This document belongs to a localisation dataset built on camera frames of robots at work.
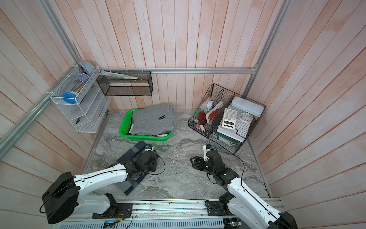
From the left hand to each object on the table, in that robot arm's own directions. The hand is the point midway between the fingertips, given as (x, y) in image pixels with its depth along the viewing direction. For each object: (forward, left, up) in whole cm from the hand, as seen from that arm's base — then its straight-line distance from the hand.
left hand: (155, 164), depth 85 cm
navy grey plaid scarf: (-12, +14, -3) cm, 19 cm away
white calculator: (+22, -46, +17) cm, 54 cm away
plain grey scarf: (+29, +2, +8) cm, 30 cm away
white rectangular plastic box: (+34, -61, +17) cm, 72 cm away
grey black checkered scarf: (+22, +2, +6) cm, 23 cm away
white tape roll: (+24, -57, +16) cm, 64 cm away
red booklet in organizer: (+37, -32, +1) cm, 49 cm away
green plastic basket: (+27, +24, +3) cm, 37 cm away
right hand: (+1, -24, +5) cm, 24 cm away
